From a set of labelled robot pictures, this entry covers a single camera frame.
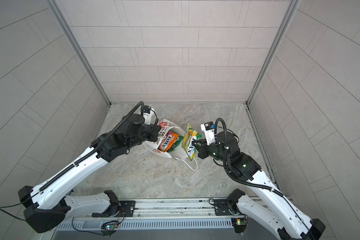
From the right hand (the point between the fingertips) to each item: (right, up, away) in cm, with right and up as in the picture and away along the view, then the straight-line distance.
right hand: (192, 144), depth 66 cm
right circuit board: (+22, -37, +3) cm, 43 cm away
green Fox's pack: (-9, -4, +20) cm, 22 cm away
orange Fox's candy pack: (-14, -2, +19) cm, 23 cm away
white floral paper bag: (-8, -9, +21) cm, 24 cm away
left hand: (-12, +8, +1) cm, 14 cm away
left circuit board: (-37, -37, -1) cm, 52 cm away
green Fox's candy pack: (-1, +4, +2) cm, 4 cm away
